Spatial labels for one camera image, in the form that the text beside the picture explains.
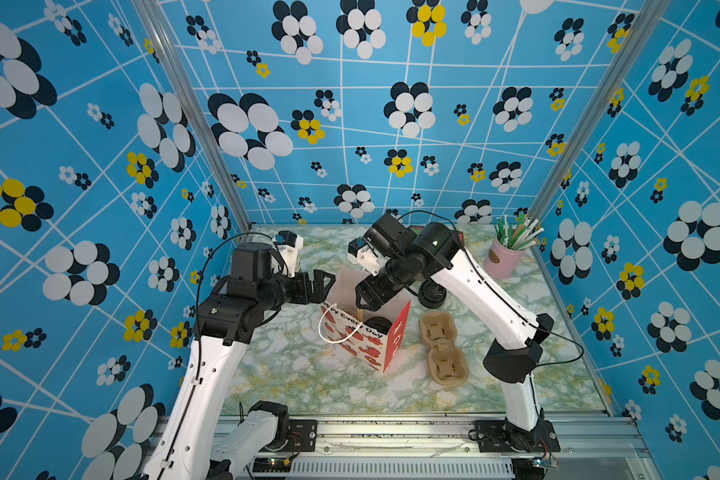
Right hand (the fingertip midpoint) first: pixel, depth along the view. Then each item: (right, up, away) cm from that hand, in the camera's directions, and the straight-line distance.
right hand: (369, 295), depth 69 cm
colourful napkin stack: (+34, +16, +41) cm, 56 cm away
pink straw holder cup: (+45, +7, +29) cm, 54 cm away
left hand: (-11, +5, -2) cm, 13 cm away
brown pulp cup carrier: (+22, -22, +13) cm, 34 cm away
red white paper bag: (-6, -6, 0) cm, 9 cm away
